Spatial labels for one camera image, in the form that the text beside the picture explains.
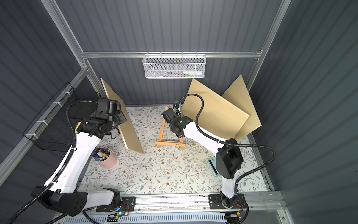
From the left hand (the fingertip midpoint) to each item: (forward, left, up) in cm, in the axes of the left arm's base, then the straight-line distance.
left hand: (120, 115), depth 72 cm
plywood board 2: (+7, -56, -12) cm, 58 cm away
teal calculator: (-13, -51, -30) cm, 60 cm away
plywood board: (+23, -69, -6) cm, 73 cm away
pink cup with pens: (-13, +13, -21) cm, 28 cm away
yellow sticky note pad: (-1, +25, -6) cm, 25 cm away
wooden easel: (-4, -19, -20) cm, 28 cm away
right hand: (+7, -31, -12) cm, 34 cm away
